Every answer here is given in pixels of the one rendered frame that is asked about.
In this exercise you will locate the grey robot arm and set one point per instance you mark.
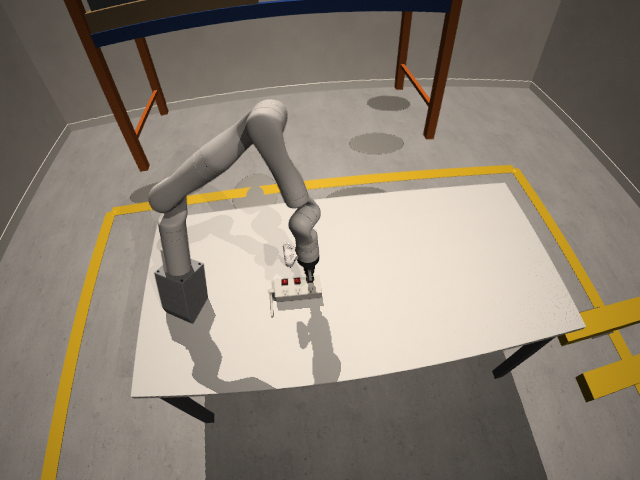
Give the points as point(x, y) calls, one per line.
point(264, 126)

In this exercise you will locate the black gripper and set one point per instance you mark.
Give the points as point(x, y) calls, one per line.
point(309, 268)

